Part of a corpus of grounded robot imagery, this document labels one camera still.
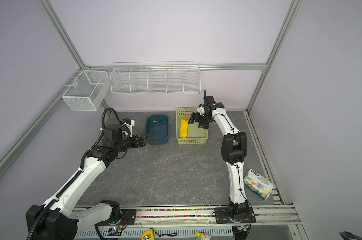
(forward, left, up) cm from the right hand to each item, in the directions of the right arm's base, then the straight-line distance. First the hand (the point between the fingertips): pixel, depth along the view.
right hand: (194, 125), depth 97 cm
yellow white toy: (-58, -3, -9) cm, 59 cm away
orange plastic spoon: (+15, +7, -9) cm, 19 cm away
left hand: (-17, +27, +10) cm, 34 cm away
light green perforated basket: (0, -1, -11) cm, 11 cm away
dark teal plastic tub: (+8, +28, -13) cm, 31 cm away
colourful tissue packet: (-36, -33, -7) cm, 49 cm away
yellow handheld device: (-56, +22, -11) cm, 61 cm away
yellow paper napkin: (+7, +7, -10) cm, 14 cm away
